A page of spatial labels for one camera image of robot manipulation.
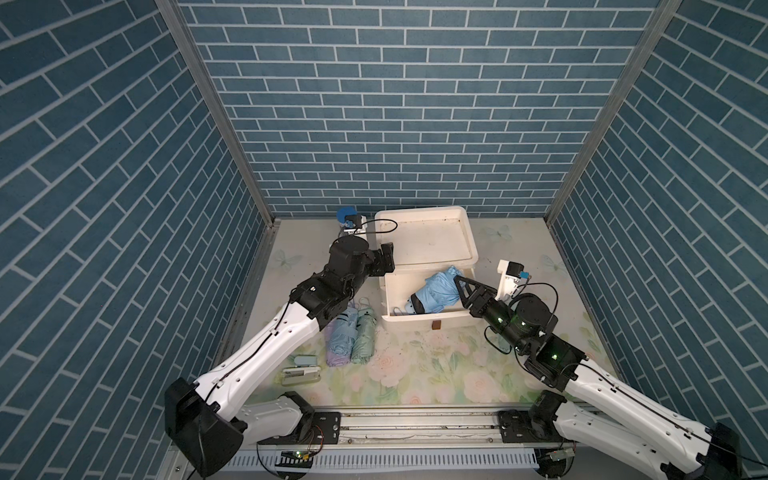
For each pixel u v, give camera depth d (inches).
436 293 27.8
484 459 27.8
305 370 31.8
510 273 24.5
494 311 24.2
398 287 31.9
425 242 32.5
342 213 46.6
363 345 32.4
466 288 26.9
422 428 29.7
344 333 32.6
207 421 14.5
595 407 20.0
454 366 33.2
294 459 28.4
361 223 24.9
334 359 32.3
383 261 25.5
